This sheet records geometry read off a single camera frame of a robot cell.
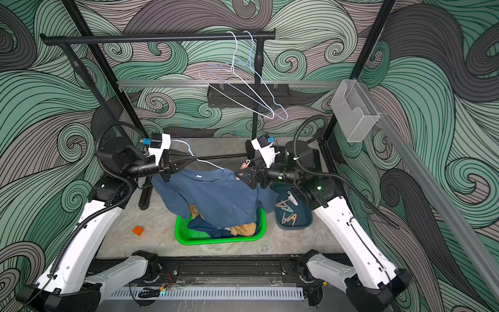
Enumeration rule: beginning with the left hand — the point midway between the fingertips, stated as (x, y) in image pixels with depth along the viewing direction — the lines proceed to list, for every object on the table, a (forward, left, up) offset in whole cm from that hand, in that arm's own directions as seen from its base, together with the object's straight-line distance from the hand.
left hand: (193, 154), depth 57 cm
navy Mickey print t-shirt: (-7, +4, -38) cm, 39 cm away
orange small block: (-9, +31, -40) cm, 51 cm away
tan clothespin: (-2, -38, -42) cm, 57 cm away
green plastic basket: (-11, +10, -41) cm, 43 cm away
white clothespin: (+7, -38, -40) cm, 56 cm away
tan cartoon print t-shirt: (-10, -16, -35) cm, 40 cm away
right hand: (-2, -14, -5) cm, 15 cm away
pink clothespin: (+4, -33, -41) cm, 52 cm away
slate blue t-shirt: (-4, -6, -20) cm, 21 cm away
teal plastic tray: (0, -37, -42) cm, 56 cm away
